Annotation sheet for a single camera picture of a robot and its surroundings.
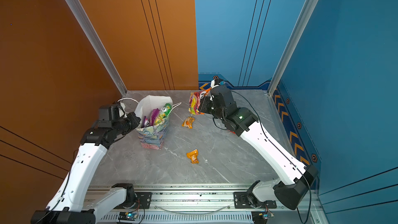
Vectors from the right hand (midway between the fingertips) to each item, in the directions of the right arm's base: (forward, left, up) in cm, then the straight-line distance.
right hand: (200, 100), depth 69 cm
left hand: (-1, +29, -10) cm, 31 cm away
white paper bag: (-9, +24, -18) cm, 31 cm away
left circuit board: (-39, +34, -36) cm, 63 cm away
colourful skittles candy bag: (+3, +3, -4) cm, 6 cm away
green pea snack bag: (+1, +19, -10) cm, 21 cm away
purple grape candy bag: (+9, +28, -20) cm, 36 cm away
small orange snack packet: (+10, +9, -32) cm, 35 cm away
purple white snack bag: (+1, +31, -20) cm, 37 cm away
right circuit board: (-39, -27, -37) cm, 61 cm away
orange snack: (-12, +5, -34) cm, 36 cm away
